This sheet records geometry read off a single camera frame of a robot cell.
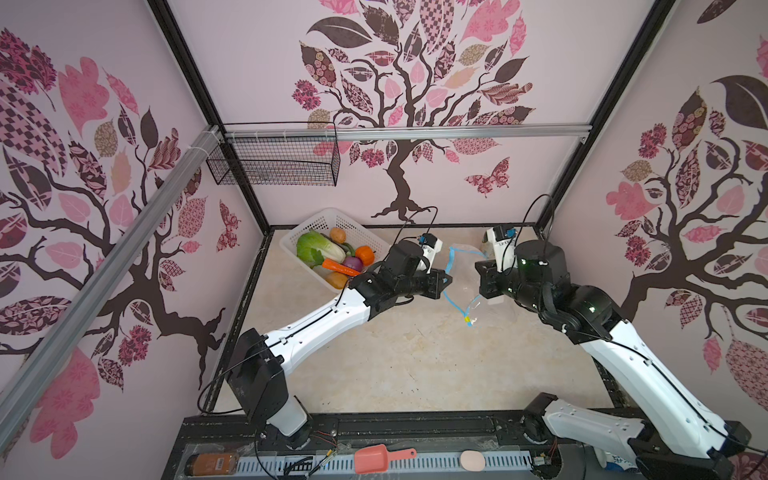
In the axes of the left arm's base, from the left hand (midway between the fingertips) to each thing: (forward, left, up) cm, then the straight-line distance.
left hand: (451, 284), depth 73 cm
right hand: (0, -5, +9) cm, 10 cm away
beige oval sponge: (-35, -4, -23) cm, 42 cm away
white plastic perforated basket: (+42, +39, -18) cm, 61 cm away
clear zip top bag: (0, -4, -1) cm, 4 cm away
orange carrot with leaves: (+19, +33, -19) cm, 43 cm away
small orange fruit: (+35, +35, -20) cm, 54 cm away
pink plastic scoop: (-34, +19, -25) cm, 46 cm away
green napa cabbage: (+25, +42, -16) cm, 51 cm away
